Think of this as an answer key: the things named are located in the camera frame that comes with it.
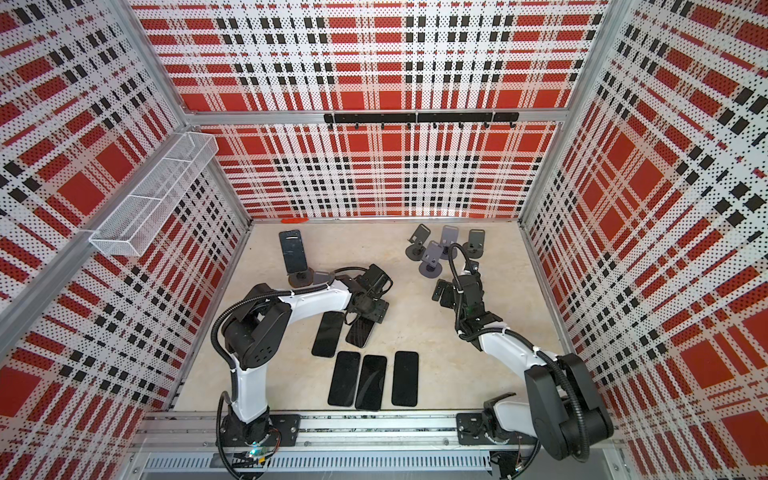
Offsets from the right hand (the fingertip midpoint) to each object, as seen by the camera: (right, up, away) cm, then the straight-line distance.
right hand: (452, 286), depth 89 cm
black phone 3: (-31, -25, -9) cm, 41 cm away
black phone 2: (-15, -25, -7) cm, 30 cm away
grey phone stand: (-51, +1, +14) cm, 53 cm away
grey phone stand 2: (-44, +1, +14) cm, 47 cm away
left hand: (-24, -10, +5) cm, 27 cm away
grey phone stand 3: (-5, +5, +13) cm, 15 cm away
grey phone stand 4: (-9, +15, +18) cm, 25 cm away
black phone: (-29, -15, +1) cm, 33 cm away
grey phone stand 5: (+10, +12, +15) cm, 22 cm away
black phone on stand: (-51, +11, +6) cm, 52 cm away
